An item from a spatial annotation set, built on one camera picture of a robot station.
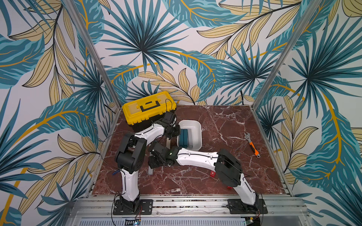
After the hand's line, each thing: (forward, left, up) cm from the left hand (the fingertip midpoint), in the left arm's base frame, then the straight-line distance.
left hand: (179, 133), depth 95 cm
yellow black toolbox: (+9, +25, +10) cm, 28 cm away
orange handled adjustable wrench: (+2, -49, -5) cm, 49 cm away
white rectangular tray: (-1, -7, -4) cm, 8 cm away
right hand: (-21, +17, 0) cm, 27 cm away
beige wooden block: (-6, +8, -4) cm, 10 cm away
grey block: (-24, +17, -4) cm, 30 cm away
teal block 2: (-1, -4, -4) cm, 5 cm away
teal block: (-2, -2, -3) cm, 4 cm away
